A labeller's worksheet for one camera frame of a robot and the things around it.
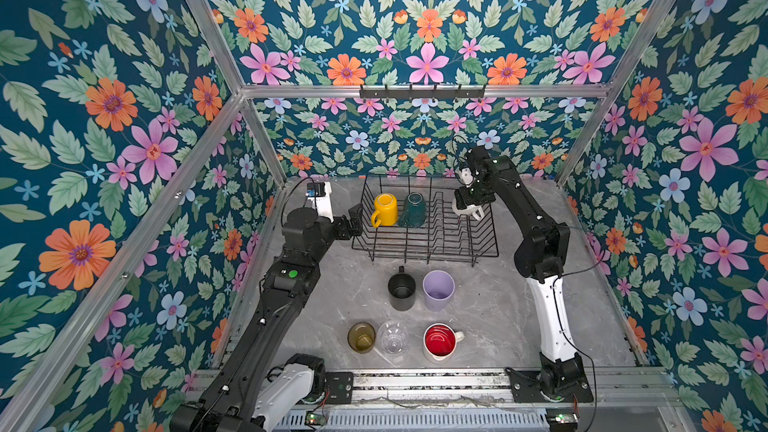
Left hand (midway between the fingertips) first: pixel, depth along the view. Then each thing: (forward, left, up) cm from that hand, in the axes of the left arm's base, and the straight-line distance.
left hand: (348, 197), depth 71 cm
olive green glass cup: (-23, 0, -33) cm, 40 cm away
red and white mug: (-26, -22, -32) cm, 46 cm away
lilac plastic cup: (-13, -22, -27) cm, 37 cm away
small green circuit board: (-41, +11, -33) cm, 54 cm away
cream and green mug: (+13, -17, -24) cm, 33 cm away
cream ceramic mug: (+9, -36, -20) cm, 42 cm away
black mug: (-12, -12, -30) cm, 34 cm away
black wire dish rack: (+6, -27, -29) cm, 40 cm away
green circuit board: (-45, -49, -33) cm, 74 cm away
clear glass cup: (-24, -9, -33) cm, 41 cm away
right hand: (+15, -37, -22) cm, 45 cm away
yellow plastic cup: (+14, -8, -23) cm, 28 cm away
